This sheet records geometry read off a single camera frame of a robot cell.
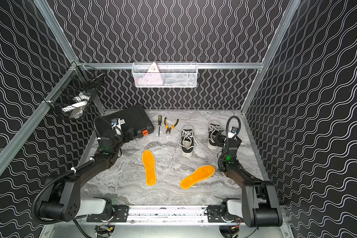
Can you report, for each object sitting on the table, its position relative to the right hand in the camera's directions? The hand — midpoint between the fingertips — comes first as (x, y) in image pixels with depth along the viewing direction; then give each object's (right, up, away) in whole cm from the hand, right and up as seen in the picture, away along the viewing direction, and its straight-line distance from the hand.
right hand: (227, 131), depth 87 cm
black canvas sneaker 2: (-4, +3, +15) cm, 16 cm away
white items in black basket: (-86, +12, -4) cm, 87 cm away
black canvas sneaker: (-23, -8, +11) cm, 26 cm away
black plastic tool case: (-60, +9, +20) cm, 64 cm away
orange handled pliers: (-36, +1, +23) cm, 42 cm away
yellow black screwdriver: (-43, +6, +24) cm, 49 cm away
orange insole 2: (-14, -25, +3) cm, 28 cm away
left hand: (-61, +4, 0) cm, 61 cm away
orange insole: (-47, -19, +6) cm, 51 cm away
